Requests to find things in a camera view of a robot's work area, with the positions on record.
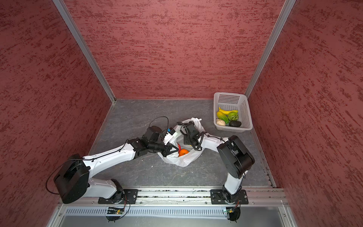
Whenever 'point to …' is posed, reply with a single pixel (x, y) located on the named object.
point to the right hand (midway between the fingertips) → (188, 141)
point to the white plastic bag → (175, 157)
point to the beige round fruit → (220, 122)
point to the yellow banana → (227, 112)
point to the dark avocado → (235, 123)
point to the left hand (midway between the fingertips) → (176, 152)
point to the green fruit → (222, 116)
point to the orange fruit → (183, 152)
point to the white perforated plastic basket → (233, 101)
